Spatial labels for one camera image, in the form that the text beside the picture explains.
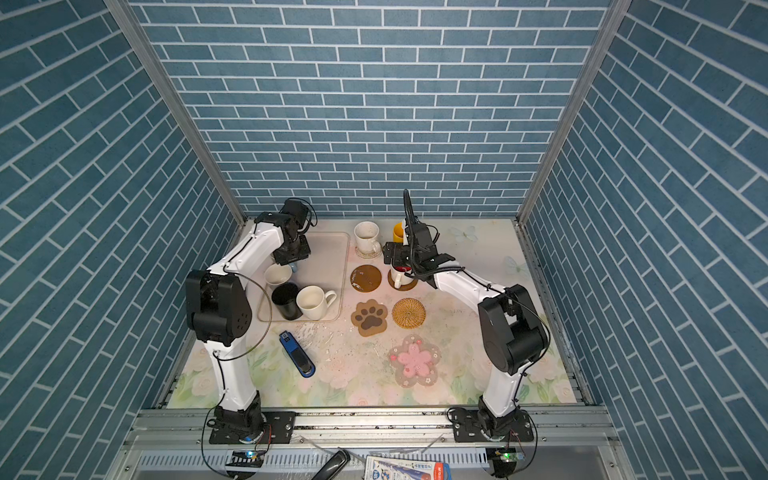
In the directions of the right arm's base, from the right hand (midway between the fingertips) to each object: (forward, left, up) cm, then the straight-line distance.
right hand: (392, 245), depth 93 cm
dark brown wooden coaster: (-6, -4, -14) cm, 16 cm away
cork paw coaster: (-17, +6, -15) cm, 24 cm away
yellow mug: (+10, -1, -6) cm, 12 cm away
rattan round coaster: (-15, -6, -15) cm, 22 cm away
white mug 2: (-16, +24, -12) cm, 31 cm away
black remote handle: (-56, +8, -11) cm, 57 cm away
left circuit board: (-56, +31, -18) cm, 66 cm away
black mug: (-16, +32, -9) cm, 37 cm away
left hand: (-3, +30, -4) cm, 30 cm away
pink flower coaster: (-30, -9, -16) cm, 35 cm away
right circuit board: (-50, -33, -17) cm, 62 cm away
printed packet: (-55, -4, -15) cm, 57 cm away
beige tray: (0, +24, -13) cm, 27 cm away
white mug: (+14, +11, -11) cm, 21 cm away
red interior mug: (-6, -2, -8) cm, 10 cm away
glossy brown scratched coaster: (-3, +9, -14) cm, 17 cm away
